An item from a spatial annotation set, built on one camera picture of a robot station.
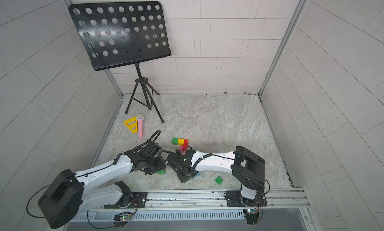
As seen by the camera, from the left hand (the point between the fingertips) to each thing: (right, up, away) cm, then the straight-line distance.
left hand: (167, 167), depth 83 cm
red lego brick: (+9, +11, +6) cm, 15 cm away
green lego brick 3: (+28, -4, -6) cm, 29 cm away
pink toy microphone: (-22, +26, +16) cm, 38 cm away
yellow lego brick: (+6, +12, +7) cm, 16 cm away
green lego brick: (+2, +13, +9) cm, 15 cm away
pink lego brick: (+7, +9, +4) cm, 13 cm away
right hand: (+11, -4, -5) cm, 12 cm away
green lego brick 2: (-2, -1, -5) cm, 5 cm away
